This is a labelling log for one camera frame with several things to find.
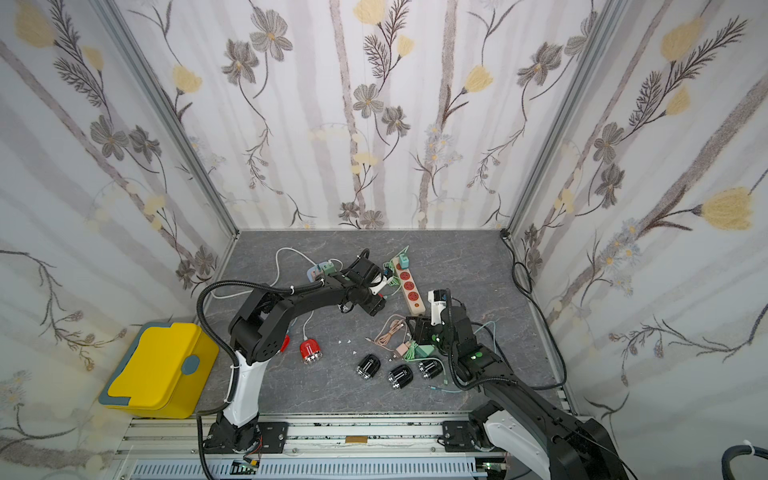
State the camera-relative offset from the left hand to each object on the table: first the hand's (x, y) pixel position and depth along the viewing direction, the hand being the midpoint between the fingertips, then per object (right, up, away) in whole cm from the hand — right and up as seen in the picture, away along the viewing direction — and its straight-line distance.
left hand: (381, 296), depth 99 cm
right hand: (+10, -4, -18) cm, 20 cm away
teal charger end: (+8, +12, +3) cm, 15 cm away
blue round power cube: (-22, +8, 0) cm, 24 cm away
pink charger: (+7, -14, -13) cm, 20 cm away
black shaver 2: (+6, -20, -17) cm, 27 cm away
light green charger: (+13, -14, -13) cm, 23 cm away
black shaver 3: (+14, -19, -15) cm, 28 cm away
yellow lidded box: (-51, -14, -28) cm, 60 cm away
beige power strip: (+10, +2, +2) cm, 10 cm away
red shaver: (-20, -15, -13) cm, 28 cm away
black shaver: (-3, -18, -15) cm, 24 cm away
